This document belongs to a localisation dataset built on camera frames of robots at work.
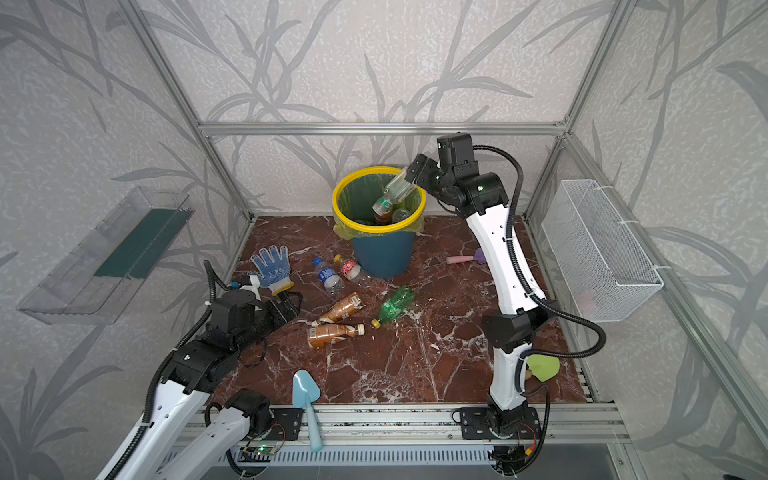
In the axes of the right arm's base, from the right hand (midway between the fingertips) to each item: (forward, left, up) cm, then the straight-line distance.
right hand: (418, 165), depth 73 cm
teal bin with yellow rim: (-3, +11, -34) cm, 36 cm away
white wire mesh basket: (-26, -38, -7) cm, 47 cm away
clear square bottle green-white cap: (+6, +6, -13) cm, 15 cm away
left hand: (-24, +30, -20) cm, 44 cm away
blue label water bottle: (+5, +5, -22) cm, 23 cm away
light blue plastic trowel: (-42, +31, -42) cm, 67 cm away
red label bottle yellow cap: (-5, +22, -39) cm, 45 cm away
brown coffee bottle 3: (+7, +10, -27) cm, 29 cm away
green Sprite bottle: (-19, +7, -38) cm, 44 cm away
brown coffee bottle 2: (-28, +27, -37) cm, 54 cm away
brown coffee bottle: (-20, +22, -37) cm, 47 cm away
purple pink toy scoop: (+3, -23, -43) cm, 49 cm away
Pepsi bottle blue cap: (-9, +28, -40) cm, 50 cm away
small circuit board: (-56, +41, -44) cm, 82 cm away
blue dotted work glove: (-2, +49, -42) cm, 65 cm away
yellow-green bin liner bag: (+9, +19, -20) cm, 29 cm away
